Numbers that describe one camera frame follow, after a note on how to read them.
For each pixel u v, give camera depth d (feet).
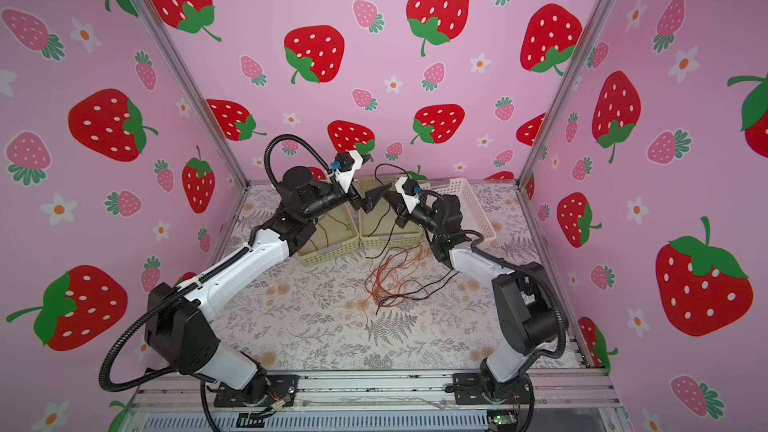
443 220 2.07
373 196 2.08
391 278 3.00
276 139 1.66
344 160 1.85
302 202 1.90
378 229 2.69
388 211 2.62
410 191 2.18
